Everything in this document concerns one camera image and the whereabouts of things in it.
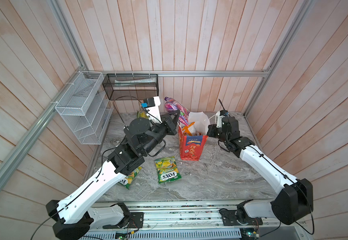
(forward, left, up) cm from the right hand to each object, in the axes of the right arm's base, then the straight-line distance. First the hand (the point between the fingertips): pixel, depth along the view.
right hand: (208, 125), depth 82 cm
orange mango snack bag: (+4, +12, -10) cm, 16 cm away
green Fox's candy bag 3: (-25, +45, -20) cm, 56 cm away
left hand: (-16, +17, +24) cm, 33 cm away
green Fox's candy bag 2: (-18, +23, -21) cm, 36 cm away
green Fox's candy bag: (+28, +45, -21) cm, 57 cm away
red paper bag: (-8, +9, -9) cm, 15 cm away
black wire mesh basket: (+34, +50, +2) cm, 61 cm away
